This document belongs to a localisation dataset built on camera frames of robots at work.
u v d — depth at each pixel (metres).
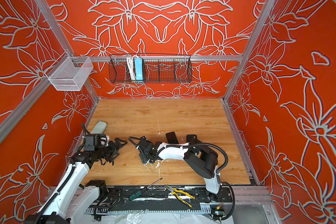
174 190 0.74
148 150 0.67
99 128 0.98
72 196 0.46
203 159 0.48
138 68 0.90
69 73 0.92
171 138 0.95
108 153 0.68
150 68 0.99
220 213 0.68
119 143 0.71
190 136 0.95
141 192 0.73
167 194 0.74
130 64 0.88
